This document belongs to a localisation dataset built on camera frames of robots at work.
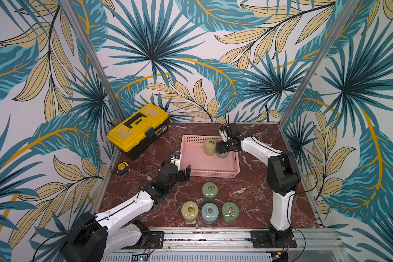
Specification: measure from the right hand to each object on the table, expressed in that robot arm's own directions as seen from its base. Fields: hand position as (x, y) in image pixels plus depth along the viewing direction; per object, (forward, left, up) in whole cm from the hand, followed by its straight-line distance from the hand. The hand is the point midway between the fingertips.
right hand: (224, 145), depth 99 cm
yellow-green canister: (-2, +9, +2) cm, 9 cm away
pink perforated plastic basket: (-1, +19, -5) cm, 20 cm away
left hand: (-17, +25, +6) cm, 31 cm away
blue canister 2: (-39, +12, +2) cm, 41 cm away
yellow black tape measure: (-12, +59, -3) cm, 60 cm away
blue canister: (-4, +1, -5) cm, 7 cm away
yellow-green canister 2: (-38, +21, +2) cm, 43 cm away
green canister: (-39, +3, +2) cm, 39 cm away
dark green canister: (-28, +11, +2) cm, 30 cm away
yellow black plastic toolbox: (0, +50, +10) cm, 51 cm away
